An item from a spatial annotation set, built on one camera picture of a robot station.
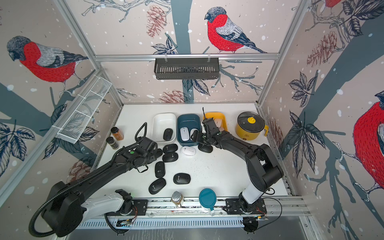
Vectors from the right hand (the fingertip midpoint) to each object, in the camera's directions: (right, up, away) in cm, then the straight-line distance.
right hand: (195, 135), depth 90 cm
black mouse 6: (+6, -8, +2) cm, 11 cm away
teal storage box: (-7, +6, +16) cm, 19 cm away
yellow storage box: (+15, +13, +21) cm, 28 cm away
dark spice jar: (-51, -3, -2) cm, 52 cm away
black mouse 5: (-8, -23, -9) cm, 26 cm away
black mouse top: (-17, -8, +3) cm, 19 cm away
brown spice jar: (-51, +1, +5) cm, 52 cm away
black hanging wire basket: (-6, +46, +15) cm, 49 cm away
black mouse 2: (-16, -13, 0) cm, 21 cm away
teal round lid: (+6, -28, -19) cm, 35 cm away
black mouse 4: (-21, -25, -11) cm, 35 cm away
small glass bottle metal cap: (-8, -26, -23) cm, 36 cm away
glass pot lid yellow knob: (+35, +9, +2) cm, 36 cm away
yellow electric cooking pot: (+34, -1, +3) cm, 34 cm away
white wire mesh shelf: (-67, +9, -9) cm, 68 cm away
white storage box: (-23, +5, +14) cm, 27 cm away
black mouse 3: (-20, -19, -7) cm, 29 cm away
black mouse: (-19, -1, +10) cm, 22 cm away
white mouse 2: (-3, +1, +10) cm, 11 cm away
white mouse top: (-5, -10, +2) cm, 11 cm away
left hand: (-25, -10, -6) cm, 27 cm away
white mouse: (-8, 0, +10) cm, 13 cm away
